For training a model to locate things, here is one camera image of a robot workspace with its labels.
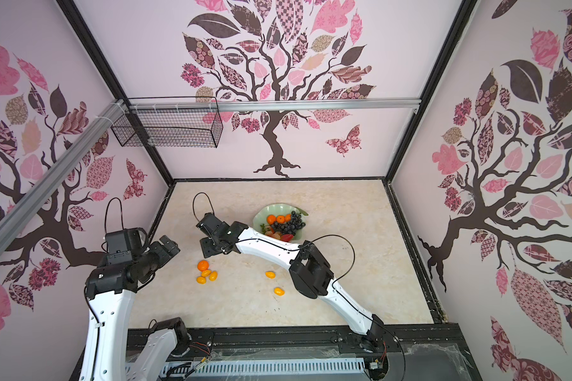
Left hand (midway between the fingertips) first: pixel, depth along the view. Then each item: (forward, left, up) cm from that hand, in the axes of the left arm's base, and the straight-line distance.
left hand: (167, 256), depth 73 cm
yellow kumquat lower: (-5, -35, -18) cm, 39 cm away
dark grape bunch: (+18, -39, -11) cm, 44 cm away
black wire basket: (+74, +23, -2) cm, 78 cm away
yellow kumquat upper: (+1, -31, -18) cm, 36 cm away
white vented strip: (-28, -51, -18) cm, 61 cm away
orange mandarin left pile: (+5, -5, -17) cm, 19 cm away
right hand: (+9, -8, -8) cm, 15 cm away
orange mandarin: (+25, -35, -15) cm, 45 cm away
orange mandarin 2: (+25, -30, -15) cm, 42 cm away
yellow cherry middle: (+2, -7, -18) cm, 19 cm away
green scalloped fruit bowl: (+30, -33, -15) cm, 47 cm away
